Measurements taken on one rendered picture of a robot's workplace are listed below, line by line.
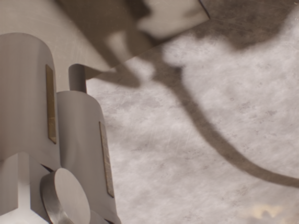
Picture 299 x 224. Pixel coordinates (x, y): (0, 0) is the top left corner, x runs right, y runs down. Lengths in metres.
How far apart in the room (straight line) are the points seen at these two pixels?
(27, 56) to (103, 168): 0.13
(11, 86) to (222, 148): 0.66
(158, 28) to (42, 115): 0.41
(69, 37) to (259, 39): 0.29
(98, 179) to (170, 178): 0.61
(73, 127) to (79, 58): 0.33
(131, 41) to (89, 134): 0.33
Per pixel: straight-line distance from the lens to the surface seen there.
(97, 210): 0.55
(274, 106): 1.09
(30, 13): 0.88
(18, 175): 0.45
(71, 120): 0.62
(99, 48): 0.92
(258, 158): 1.19
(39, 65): 0.57
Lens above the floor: 0.71
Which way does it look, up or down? 43 degrees down
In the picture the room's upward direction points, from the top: 169 degrees clockwise
